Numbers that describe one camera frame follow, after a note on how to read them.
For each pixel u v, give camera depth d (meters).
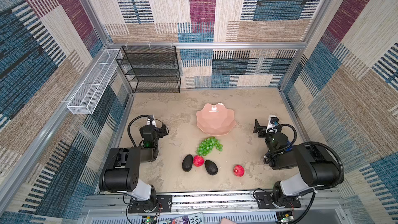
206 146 0.87
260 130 0.82
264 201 0.73
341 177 0.43
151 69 1.11
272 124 0.76
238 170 0.79
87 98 0.70
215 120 1.00
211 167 0.78
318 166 0.46
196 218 0.69
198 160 0.82
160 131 0.85
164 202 0.73
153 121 0.82
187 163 0.83
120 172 0.45
